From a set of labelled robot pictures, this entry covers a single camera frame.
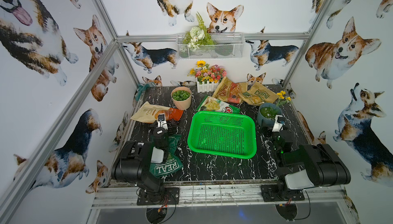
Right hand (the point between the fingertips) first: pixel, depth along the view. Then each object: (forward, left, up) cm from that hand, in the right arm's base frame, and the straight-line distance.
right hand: (276, 118), depth 89 cm
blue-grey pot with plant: (+6, +3, -4) cm, 8 cm away
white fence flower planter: (+32, +43, -6) cm, 54 cm away
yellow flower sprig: (+11, -5, +3) cm, 12 cm away
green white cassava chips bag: (+19, +38, -9) cm, 43 cm away
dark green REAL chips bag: (-22, +59, -9) cm, 64 cm away
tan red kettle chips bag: (+32, +24, -11) cm, 41 cm away
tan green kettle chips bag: (+27, +2, -10) cm, 29 cm away
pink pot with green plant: (+17, +57, 0) cm, 59 cm away
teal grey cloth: (+32, +90, -12) cm, 96 cm away
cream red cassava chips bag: (+9, +78, -6) cm, 79 cm away
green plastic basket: (-4, +28, -11) cm, 30 cm away
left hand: (+2, +66, 0) cm, 66 cm away
